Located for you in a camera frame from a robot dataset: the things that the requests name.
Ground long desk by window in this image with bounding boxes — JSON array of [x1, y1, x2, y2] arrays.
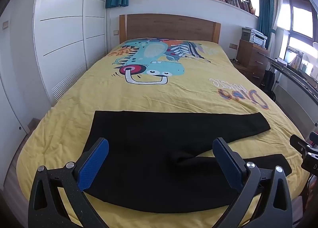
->
[[266, 56, 317, 113]]

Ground yellow dinosaur bed cover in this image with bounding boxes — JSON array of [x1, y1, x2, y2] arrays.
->
[[17, 38, 308, 227]]

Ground teal curtain right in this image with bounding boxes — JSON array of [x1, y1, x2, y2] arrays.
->
[[257, 0, 278, 49]]

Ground wooden headboard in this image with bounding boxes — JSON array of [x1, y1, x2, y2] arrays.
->
[[119, 14, 221, 43]]

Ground wooden drawer chest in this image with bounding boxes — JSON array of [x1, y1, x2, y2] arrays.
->
[[231, 40, 270, 87]]

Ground black pants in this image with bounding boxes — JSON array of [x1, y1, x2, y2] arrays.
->
[[80, 110, 293, 213]]

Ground white printer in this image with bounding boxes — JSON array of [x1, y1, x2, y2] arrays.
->
[[241, 27, 267, 48]]

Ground black bag on floor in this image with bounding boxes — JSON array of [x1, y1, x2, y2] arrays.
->
[[260, 70, 276, 102]]

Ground white wardrobe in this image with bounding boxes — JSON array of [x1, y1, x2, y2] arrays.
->
[[33, 0, 107, 104]]

